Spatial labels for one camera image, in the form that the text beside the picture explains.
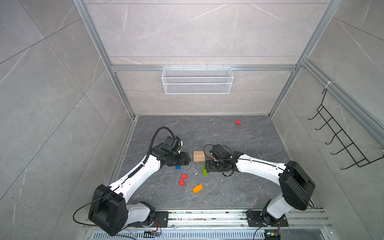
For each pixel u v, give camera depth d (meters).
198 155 0.96
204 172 0.84
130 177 0.45
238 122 1.15
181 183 0.84
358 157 0.60
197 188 0.82
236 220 0.74
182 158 0.72
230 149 1.02
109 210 0.39
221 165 0.66
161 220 0.74
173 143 0.65
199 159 0.93
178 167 0.91
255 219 0.73
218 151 0.67
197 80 1.01
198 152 0.95
